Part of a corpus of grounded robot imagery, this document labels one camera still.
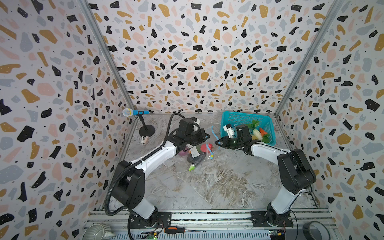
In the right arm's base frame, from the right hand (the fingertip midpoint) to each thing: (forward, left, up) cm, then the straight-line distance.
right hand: (213, 140), depth 89 cm
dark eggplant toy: (-9, +11, -9) cm, 16 cm away
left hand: (-2, +2, +10) cm, 10 cm away
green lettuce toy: (+22, -32, -10) cm, 40 cm away
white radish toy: (+12, -31, -11) cm, 35 cm away
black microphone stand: (+19, +48, -15) cm, 54 cm away
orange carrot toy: (+15, -35, -10) cm, 40 cm away
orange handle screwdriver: (-43, +20, -12) cm, 49 cm away
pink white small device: (+8, +46, -12) cm, 49 cm away
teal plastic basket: (+23, -39, -8) cm, 46 cm away
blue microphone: (+11, +50, +11) cm, 52 cm away
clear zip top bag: (-8, +4, +2) cm, 9 cm away
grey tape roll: (-43, -44, -14) cm, 63 cm away
